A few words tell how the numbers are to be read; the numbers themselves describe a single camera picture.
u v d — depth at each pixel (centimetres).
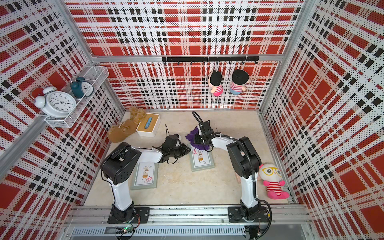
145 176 86
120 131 96
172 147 80
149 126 105
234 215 73
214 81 93
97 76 82
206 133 79
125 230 69
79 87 71
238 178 54
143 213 74
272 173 80
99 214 75
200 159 93
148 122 108
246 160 52
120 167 51
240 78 92
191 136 101
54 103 61
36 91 59
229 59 89
